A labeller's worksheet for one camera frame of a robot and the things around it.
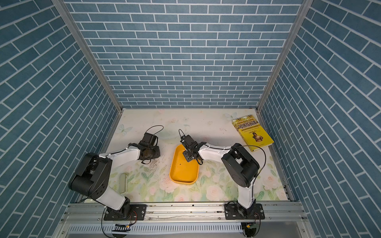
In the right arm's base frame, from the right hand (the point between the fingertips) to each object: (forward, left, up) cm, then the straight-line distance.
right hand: (189, 153), depth 94 cm
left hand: (-1, +19, 0) cm, 19 cm away
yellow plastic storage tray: (-12, +4, -2) cm, 12 cm away
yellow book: (+18, -42, +2) cm, 46 cm away
